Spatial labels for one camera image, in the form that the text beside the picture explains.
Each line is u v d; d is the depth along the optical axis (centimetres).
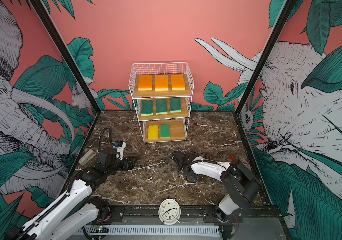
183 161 70
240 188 44
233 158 95
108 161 61
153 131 105
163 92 73
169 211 72
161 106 88
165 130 107
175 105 88
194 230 70
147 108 86
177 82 75
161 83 75
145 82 75
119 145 70
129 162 71
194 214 75
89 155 92
